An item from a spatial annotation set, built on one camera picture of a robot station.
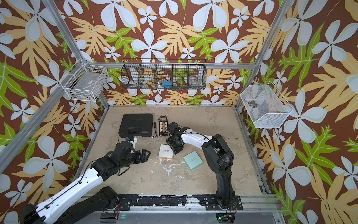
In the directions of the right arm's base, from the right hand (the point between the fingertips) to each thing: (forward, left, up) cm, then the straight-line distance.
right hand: (166, 145), depth 93 cm
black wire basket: (+42, -13, +28) cm, 52 cm away
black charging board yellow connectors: (+21, +4, -1) cm, 21 cm away
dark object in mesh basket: (+17, -55, +23) cm, 62 cm away
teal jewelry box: (-10, -17, 0) cm, 20 cm away
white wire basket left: (+26, +50, +33) cm, 65 cm away
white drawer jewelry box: (-5, +1, 0) cm, 5 cm away
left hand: (-10, +11, +11) cm, 18 cm away
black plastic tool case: (+17, +24, 0) cm, 30 cm away
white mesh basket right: (+14, -62, +23) cm, 67 cm away
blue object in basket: (+34, 0, +25) cm, 42 cm away
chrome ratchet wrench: (+10, +9, -1) cm, 14 cm away
